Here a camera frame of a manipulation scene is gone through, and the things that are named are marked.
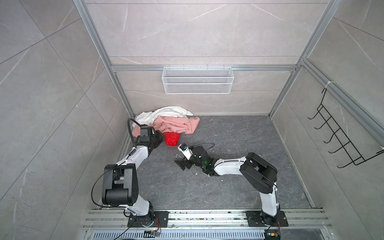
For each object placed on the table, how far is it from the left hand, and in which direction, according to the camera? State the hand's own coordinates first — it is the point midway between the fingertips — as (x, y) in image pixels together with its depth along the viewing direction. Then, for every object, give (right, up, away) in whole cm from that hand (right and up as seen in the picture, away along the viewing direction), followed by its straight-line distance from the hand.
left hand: (164, 131), depth 92 cm
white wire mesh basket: (+21, +35, +8) cm, 42 cm away
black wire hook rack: (+84, -10, -34) cm, 92 cm away
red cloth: (+4, -5, +3) cm, 7 cm away
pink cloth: (+2, +5, +8) cm, 10 cm away
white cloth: (-15, +9, +17) cm, 25 cm away
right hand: (+11, -14, -3) cm, 18 cm away
